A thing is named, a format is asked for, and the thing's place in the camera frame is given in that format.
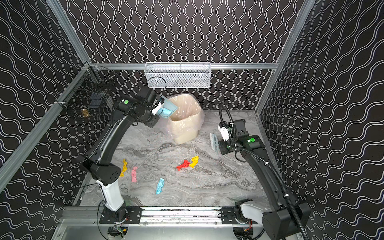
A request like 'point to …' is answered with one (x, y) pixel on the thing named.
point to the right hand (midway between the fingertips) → (223, 144)
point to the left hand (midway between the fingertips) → (154, 118)
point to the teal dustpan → (169, 108)
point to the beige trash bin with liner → (185, 124)
